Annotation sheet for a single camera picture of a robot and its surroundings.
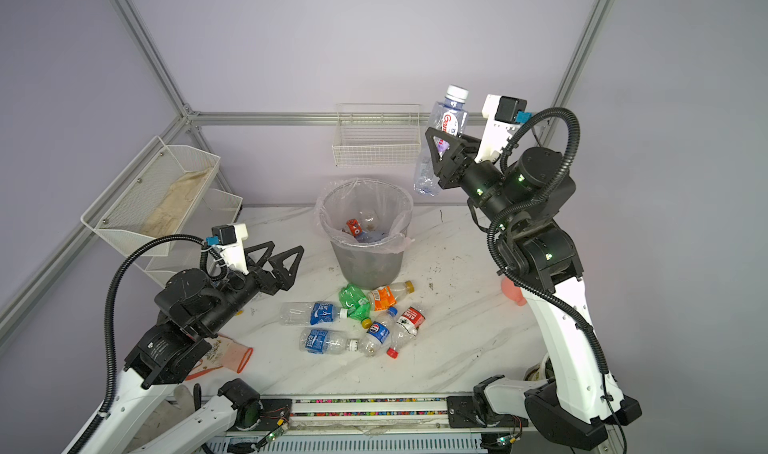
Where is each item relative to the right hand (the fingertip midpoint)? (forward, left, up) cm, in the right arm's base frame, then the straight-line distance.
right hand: (429, 129), depth 47 cm
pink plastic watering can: (+5, -32, -61) cm, 69 cm away
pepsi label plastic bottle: (-11, +11, -56) cm, 58 cm away
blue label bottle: (-13, +26, -60) cm, 66 cm away
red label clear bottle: (-9, +3, -56) cm, 57 cm away
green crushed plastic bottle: (-1, +18, -58) cm, 61 cm away
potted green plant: (-20, -32, -61) cm, 72 cm away
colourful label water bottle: (+16, +14, -46) cm, 50 cm away
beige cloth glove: (+8, +66, -29) cm, 73 cm away
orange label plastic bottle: (+1, +10, -58) cm, 59 cm away
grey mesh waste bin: (+7, +14, -51) cm, 53 cm away
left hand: (-7, +28, -23) cm, 37 cm away
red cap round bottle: (+19, +20, -44) cm, 52 cm away
